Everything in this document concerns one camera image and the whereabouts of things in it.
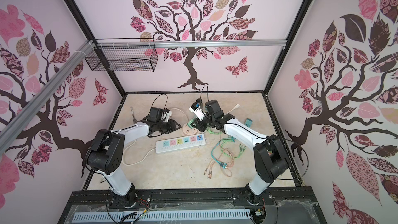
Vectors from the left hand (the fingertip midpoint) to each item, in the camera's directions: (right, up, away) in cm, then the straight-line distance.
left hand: (179, 128), depth 93 cm
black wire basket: (-35, +46, +1) cm, 58 cm away
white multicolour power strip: (+1, -8, -3) cm, 9 cm away
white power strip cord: (-22, -17, -8) cm, 29 cm away
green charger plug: (+7, +4, -10) cm, 13 cm away
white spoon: (+39, +14, +17) cm, 45 cm away
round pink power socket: (+6, -2, +2) cm, 6 cm away
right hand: (+10, +6, -8) cm, 14 cm away
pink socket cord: (+1, +9, +10) cm, 14 cm away
